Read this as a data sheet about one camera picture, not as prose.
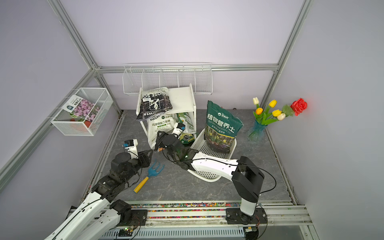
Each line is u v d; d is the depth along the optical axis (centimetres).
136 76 96
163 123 85
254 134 97
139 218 73
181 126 69
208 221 74
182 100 79
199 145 99
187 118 84
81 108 74
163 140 59
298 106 71
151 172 90
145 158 70
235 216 74
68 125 74
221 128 82
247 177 44
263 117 85
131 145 65
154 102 74
